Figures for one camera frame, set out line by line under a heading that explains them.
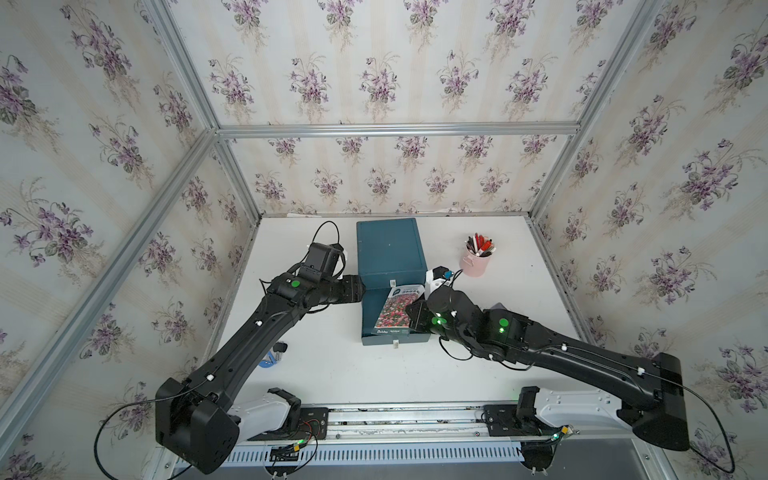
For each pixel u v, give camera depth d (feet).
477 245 3.23
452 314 1.60
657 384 1.32
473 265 3.14
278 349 2.70
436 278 2.10
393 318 2.34
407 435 2.39
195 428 1.22
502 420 2.40
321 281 1.89
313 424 2.38
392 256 2.69
